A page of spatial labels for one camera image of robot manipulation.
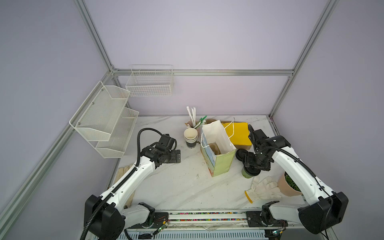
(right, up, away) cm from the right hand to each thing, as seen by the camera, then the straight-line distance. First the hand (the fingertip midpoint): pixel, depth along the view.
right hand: (250, 164), depth 76 cm
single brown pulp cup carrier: (-16, +6, +21) cm, 27 cm away
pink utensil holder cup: (-32, +23, +28) cm, 48 cm away
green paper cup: (-2, -6, +4) cm, 8 cm away
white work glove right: (+12, -16, +8) cm, 21 cm away
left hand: (-43, +3, +4) cm, 43 cm away
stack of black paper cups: (-32, +14, +19) cm, 39 cm away
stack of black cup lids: (+1, +3, +19) cm, 19 cm away
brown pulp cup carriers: (-18, +25, +37) cm, 48 cm away
